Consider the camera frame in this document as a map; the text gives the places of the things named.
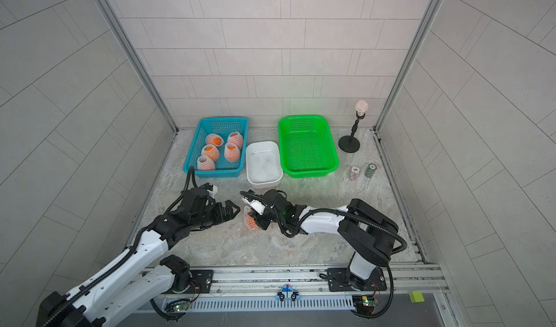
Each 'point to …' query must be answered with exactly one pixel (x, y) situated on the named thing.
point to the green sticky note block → (416, 296)
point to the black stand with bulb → (350, 143)
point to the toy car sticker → (287, 294)
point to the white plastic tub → (263, 164)
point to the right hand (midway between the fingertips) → (252, 213)
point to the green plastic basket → (307, 146)
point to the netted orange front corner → (205, 164)
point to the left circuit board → (181, 307)
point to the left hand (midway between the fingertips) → (236, 210)
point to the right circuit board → (369, 302)
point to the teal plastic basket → (223, 126)
